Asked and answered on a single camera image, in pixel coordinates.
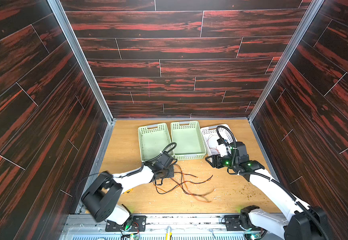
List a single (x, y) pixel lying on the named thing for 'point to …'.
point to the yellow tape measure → (128, 191)
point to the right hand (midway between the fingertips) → (212, 156)
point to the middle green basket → (187, 136)
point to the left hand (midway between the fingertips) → (173, 171)
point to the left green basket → (153, 139)
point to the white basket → (219, 131)
